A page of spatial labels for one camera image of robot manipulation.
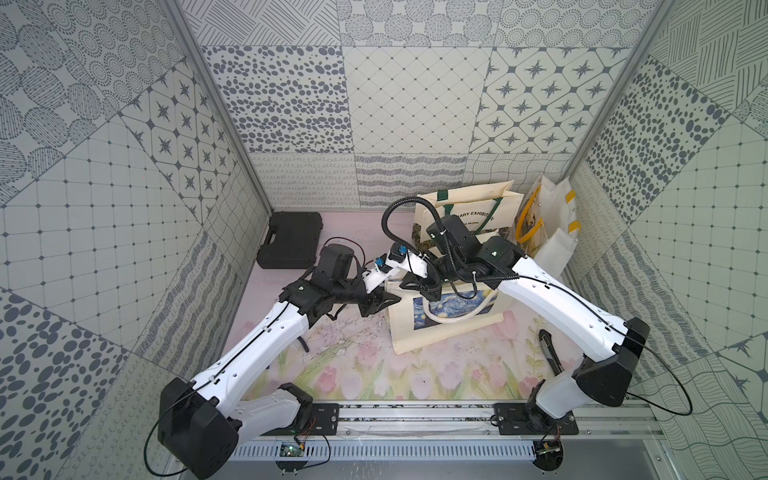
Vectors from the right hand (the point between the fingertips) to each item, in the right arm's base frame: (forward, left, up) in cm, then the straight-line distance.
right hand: (409, 283), depth 71 cm
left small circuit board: (-31, +29, -27) cm, 50 cm away
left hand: (-2, +2, -2) cm, 3 cm away
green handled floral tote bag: (+32, -26, -6) cm, 41 cm away
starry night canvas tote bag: (-4, -2, -13) cm, 14 cm away
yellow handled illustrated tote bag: (+23, -41, -5) cm, 48 cm away
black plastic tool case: (+29, +41, -18) cm, 53 cm away
